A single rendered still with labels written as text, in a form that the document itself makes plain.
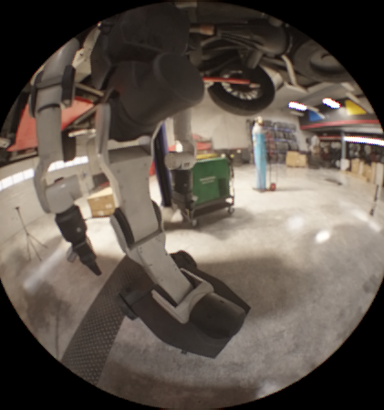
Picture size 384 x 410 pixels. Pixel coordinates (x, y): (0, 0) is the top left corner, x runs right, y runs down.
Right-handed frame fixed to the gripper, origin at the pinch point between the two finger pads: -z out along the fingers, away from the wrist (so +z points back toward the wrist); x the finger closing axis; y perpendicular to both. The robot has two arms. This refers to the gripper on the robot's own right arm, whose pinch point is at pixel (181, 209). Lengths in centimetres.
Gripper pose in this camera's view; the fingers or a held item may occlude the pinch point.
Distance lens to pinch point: 60.7
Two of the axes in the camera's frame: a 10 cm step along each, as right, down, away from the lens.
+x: -7.6, -3.3, 5.6
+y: -6.5, 3.5, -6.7
